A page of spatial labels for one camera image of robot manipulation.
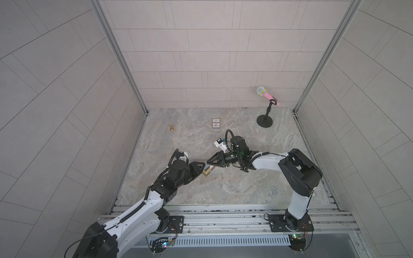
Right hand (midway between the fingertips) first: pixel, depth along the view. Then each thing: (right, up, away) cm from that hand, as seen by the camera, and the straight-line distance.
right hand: (210, 164), depth 81 cm
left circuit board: (-21, -29, -15) cm, 39 cm away
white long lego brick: (-2, -1, -3) cm, 3 cm away
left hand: (-2, 0, -1) cm, 2 cm away
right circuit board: (+37, -29, -13) cm, 49 cm away
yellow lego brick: (-2, -5, +2) cm, 6 cm away
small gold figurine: (-27, +18, +24) cm, 40 cm away
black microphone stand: (+37, +22, +29) cm, 52 cm away
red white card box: (+3, +21, +28) cm, 35 cm away
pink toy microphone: (+29, +39, +10) cm, 50 cm away
